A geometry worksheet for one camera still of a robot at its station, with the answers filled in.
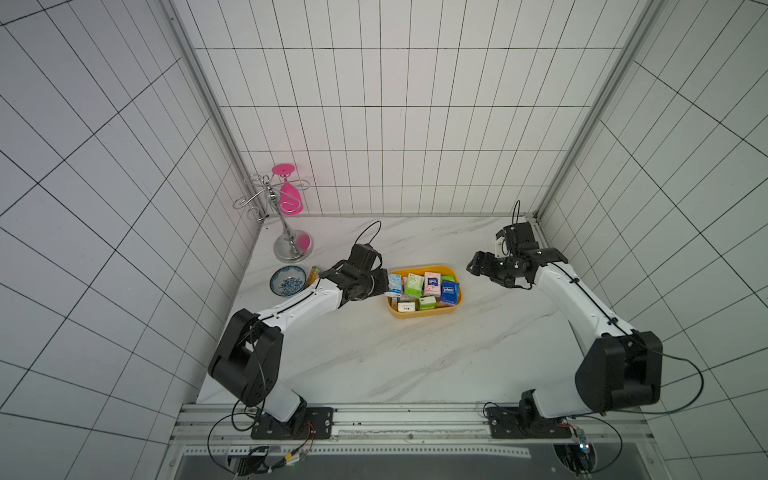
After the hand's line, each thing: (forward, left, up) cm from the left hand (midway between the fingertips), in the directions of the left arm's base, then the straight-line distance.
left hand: (384, 288), depth 87 cm
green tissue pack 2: (-3, -13, -3) cm, 14 cm away
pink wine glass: (+21, +28, +17) cm, 39 cm away
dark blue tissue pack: (0, -20, -2) cm, 20 cm away
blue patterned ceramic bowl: (+8, +33, -9) cm, 36 cm away
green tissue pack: (+2, -9, -2) cm, 10 cm away
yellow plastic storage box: (-5, -5, -2) cm, 7 cm away
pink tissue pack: (+3, -15, -2) cm, 15 cm away
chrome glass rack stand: (+23, +34, -8) cm, 42 cm away
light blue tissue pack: (+2, -3, 0) cm, 4 cm away
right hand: (+4, -25, +5) cm, 25 cm away
